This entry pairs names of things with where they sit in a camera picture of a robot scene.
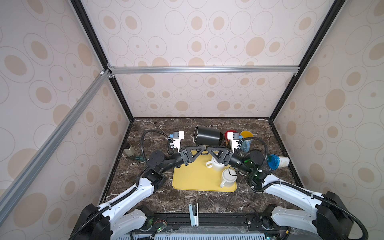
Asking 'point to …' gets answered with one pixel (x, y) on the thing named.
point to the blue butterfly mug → (245, 145)
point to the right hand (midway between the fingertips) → (209, 151)
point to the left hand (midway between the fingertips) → (206, 152)
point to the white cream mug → (229, 176)
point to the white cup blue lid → (274, 162)
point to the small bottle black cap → (129, 152)
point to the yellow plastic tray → (196, 176)
